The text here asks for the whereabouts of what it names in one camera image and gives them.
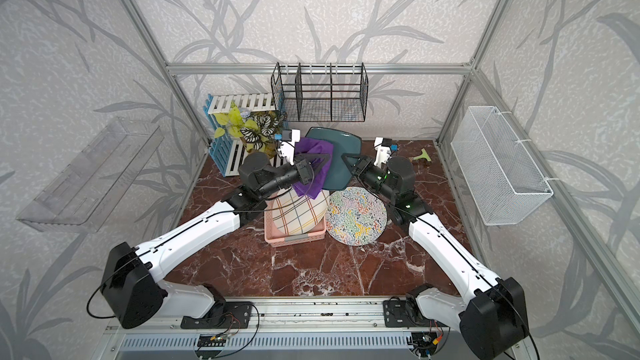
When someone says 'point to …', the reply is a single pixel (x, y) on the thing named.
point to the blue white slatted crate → (228, 153)
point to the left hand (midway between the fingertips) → (327, 158)
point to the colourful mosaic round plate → (355, 217)
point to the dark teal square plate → (338, 173)
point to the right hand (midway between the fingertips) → (342, 154)
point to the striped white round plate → (295, 214)
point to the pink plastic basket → (275, 238)
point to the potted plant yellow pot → (257, 131)
